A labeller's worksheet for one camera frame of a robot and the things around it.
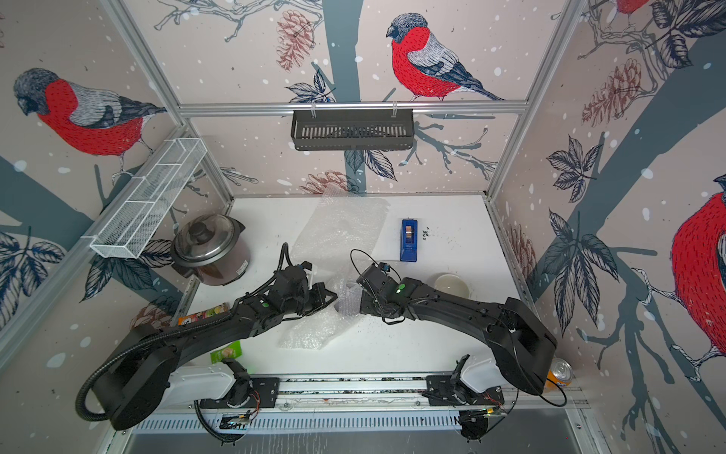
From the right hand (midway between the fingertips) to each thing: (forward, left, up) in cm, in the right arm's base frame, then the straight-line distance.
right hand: (366, 302), depth 84 cm
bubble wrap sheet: (-7, +15, -5) cm, 18 cm away
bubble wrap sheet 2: (+28, +12, -6) cm, 31 cm away
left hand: (+1, +7, +3) cm, 8 cm away
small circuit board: (-30, +33, -8) cm, 45 cm away
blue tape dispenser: (+26, -14, -4) cm, 30 cm away
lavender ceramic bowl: (+1, +6, -1) cm, 6 cm away
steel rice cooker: (+11, +49, +10) cm, 51 cm away
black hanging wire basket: (+60, +8, +22) cm, 65 cm away
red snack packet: (-2, +48, -5) cm, 48 cm away
